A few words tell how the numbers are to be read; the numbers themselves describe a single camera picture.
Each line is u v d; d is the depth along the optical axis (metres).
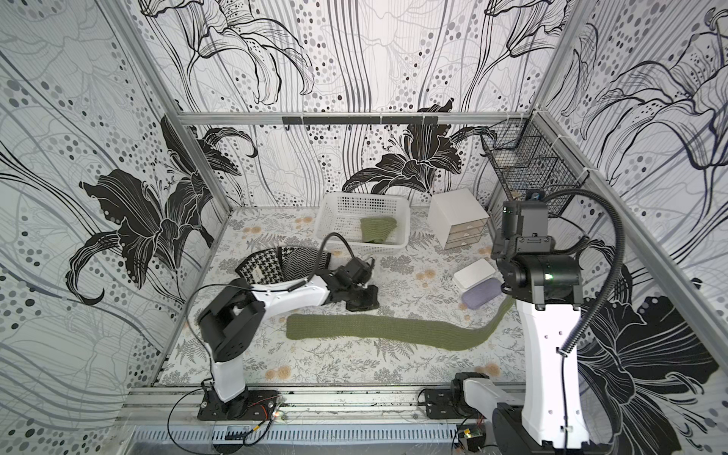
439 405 0.73
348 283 0.71
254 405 0.72
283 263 0.97
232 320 0.50
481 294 0.91
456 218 0.98
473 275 0.95
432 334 0.85
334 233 0.77
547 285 0.36
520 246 0.41
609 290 0.35
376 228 1.03
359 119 0.89
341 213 1.15
